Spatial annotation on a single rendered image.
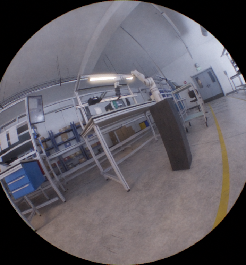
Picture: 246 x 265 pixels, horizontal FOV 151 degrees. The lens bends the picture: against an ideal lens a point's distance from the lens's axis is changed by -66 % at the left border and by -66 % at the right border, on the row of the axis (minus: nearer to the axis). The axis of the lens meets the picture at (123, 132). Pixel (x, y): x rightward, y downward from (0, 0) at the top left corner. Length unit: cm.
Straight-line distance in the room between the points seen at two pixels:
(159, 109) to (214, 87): 679
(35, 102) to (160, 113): 191
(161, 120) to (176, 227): 99
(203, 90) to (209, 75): 123
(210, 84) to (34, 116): 824
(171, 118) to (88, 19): 316
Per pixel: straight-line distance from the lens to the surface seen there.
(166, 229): 82
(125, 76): 152
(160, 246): 78
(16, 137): 210
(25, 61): 368
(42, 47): 344
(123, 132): 510
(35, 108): 184
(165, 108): 99
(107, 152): 104
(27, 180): 133
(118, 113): 113
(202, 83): 754
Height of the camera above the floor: 75
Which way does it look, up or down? 2 degrees down
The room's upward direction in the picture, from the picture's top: 25 degrees counter-clockwise
